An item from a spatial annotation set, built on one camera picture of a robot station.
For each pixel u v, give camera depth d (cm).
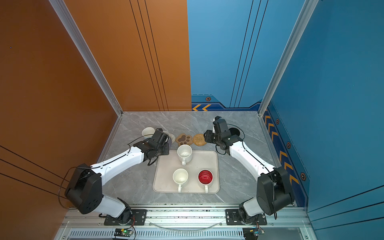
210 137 76
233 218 72
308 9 70
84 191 43
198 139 103
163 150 77
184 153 95
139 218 74
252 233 70
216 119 78
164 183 84
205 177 85
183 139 103
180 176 84
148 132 95
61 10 70
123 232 71
